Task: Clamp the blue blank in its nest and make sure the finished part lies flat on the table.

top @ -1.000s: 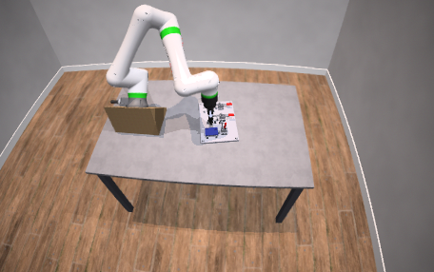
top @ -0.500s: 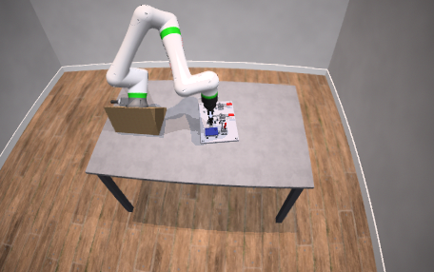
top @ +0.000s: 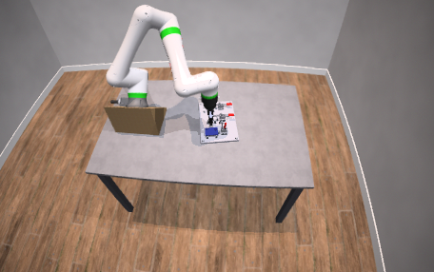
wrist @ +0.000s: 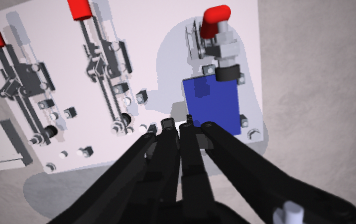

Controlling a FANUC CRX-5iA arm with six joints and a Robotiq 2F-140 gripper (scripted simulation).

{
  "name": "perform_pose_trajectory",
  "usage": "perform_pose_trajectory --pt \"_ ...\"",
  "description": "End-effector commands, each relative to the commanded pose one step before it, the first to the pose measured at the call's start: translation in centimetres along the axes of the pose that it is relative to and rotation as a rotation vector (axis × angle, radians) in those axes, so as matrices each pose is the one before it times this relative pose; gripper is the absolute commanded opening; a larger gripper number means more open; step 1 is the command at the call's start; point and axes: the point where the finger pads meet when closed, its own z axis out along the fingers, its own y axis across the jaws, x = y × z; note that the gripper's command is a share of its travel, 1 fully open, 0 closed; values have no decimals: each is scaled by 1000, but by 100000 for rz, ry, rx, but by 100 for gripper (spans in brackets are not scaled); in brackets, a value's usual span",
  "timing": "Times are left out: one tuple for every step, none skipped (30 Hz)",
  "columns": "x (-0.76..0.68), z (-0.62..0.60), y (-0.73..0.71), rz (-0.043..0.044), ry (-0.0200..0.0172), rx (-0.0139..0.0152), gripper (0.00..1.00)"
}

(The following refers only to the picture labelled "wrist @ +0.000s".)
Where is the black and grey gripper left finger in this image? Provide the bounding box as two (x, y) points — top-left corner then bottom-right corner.
(47, 102), (181, 224)

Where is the white fixture plate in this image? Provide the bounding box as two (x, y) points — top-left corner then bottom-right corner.
(0, 0), (264, 174)

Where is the blue rectangular plate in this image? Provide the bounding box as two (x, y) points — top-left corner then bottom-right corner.
(182, 74), (241, 136)

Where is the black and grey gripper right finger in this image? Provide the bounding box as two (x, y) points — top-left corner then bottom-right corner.
(177, 101), (356, 224)

